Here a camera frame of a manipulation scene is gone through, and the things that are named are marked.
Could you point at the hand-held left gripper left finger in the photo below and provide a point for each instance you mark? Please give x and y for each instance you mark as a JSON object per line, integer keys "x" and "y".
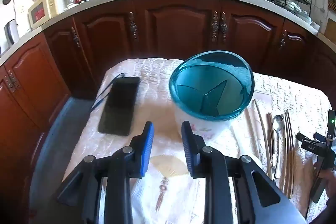
{"x": 149, "y": 145}

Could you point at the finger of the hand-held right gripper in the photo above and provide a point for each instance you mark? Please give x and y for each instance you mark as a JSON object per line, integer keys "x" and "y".
{"x": 309, "y": 145}

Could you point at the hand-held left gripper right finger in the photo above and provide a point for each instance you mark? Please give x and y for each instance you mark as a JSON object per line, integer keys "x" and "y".
{"x": 187, "y": 146}

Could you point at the brown wooden chopstick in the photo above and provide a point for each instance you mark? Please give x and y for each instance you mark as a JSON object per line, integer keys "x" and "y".
{"x": 269, "y": 124}

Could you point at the white utensil holder teal rim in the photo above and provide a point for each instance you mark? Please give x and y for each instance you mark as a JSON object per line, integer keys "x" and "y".
{"x": 210, "y": 87}

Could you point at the person's right hand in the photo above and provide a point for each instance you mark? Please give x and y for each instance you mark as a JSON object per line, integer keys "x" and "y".
{"x": 331, "y": 178}

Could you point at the metal spoon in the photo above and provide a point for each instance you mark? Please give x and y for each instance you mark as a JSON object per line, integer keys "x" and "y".
{"x": 277, "y": 121}

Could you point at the black smartphone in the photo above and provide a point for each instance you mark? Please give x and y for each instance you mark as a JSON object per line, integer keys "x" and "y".
{"x": 118, "y": 106}

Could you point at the white quilted tablecloth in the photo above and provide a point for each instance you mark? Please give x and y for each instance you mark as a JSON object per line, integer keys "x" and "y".
{"x": 157, "y": 87}

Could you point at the brown wooden base cabinets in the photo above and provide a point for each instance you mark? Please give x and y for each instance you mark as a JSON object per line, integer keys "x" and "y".
{"x": 178, "y": 29}

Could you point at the wooden board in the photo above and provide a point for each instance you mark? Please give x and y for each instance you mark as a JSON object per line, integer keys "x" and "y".
{"x": 330, "y": 28}

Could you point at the wicker utensil basket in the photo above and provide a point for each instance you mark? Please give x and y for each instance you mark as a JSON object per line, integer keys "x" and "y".
{"x": 331, "y": 1}

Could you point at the cream microwave oven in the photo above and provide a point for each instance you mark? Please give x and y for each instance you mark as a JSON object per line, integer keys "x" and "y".
{"x": 42, "y": 10}

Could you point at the white electric kettle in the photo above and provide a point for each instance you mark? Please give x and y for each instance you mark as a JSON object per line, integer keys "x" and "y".
{"x": 10, "y": 32}

